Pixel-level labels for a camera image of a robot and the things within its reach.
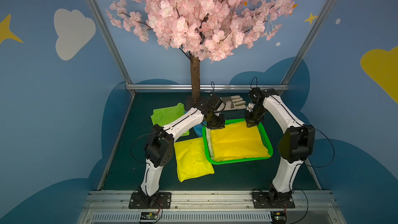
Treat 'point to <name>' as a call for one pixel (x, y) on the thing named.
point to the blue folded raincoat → (198, 129)
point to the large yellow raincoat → (237, 141)
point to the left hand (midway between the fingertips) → (225, 124)
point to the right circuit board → (279, 217)
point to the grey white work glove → (233, 102)
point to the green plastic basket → (263, 134)
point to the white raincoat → (210, 143)
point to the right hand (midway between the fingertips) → (249, 123)
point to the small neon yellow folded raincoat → (192, 159)
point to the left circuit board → (148, 216)
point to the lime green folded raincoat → (162, 116)
